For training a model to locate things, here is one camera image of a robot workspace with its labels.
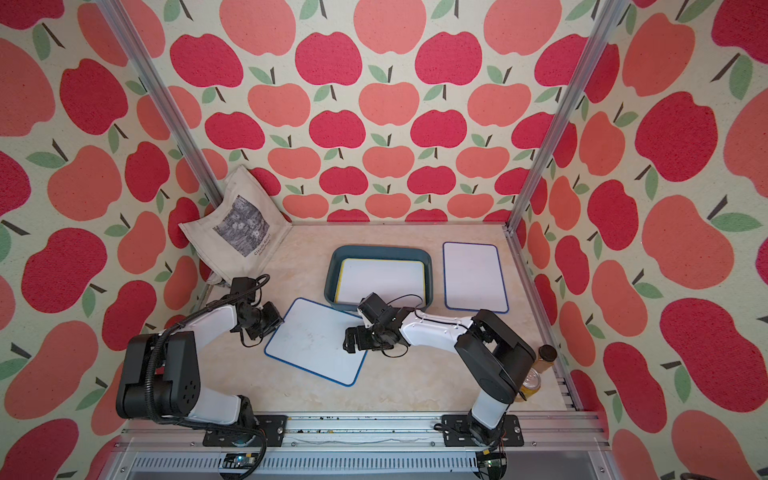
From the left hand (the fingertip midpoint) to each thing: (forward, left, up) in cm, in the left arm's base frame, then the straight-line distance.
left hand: (283, 325), depth 92 cm
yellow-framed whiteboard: (+16, -38, +1) cm, 41 cm away
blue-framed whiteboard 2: (+20, -64, -1) cm, 67 cm away
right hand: (-8, -23, +1) cm, 25 cm away
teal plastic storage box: (+27, -28, +4) cm, 39 cm away
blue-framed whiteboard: (-4, -9, -1) cm, 10 cm away
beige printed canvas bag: (+29, +20, +8) cm, 36 cm away
